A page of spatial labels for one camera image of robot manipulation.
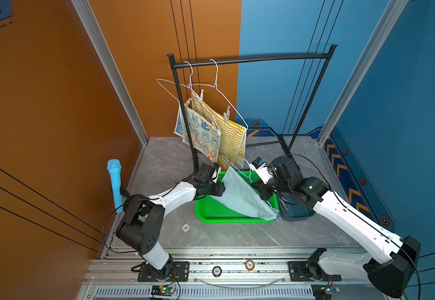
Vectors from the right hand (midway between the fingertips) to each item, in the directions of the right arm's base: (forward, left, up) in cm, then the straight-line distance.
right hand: (253, 183), depth 74 cm
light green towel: (+3, +4, -14) cm, 15 cm away
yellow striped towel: (+20, +8, +7) cm, 23 cm away
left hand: (+8, +13, -15) cm, 22 cm away
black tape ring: (-27, +15, -23) cm, 38 cm away
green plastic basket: (-2, +18, -21) cm, 28 cm away
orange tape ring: (-25, +1, -23) cm, 34 cm away
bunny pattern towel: (+24, +21, +4) cm, 32 cm away
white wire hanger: (0, +2, +2) cm, 3 cm away
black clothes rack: (+36, -28, +7) cm, 46 cm away
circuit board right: (-33, -26, -24) cm, 49 cm away
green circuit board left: (-33, +36, -24) cm, 54 cm away
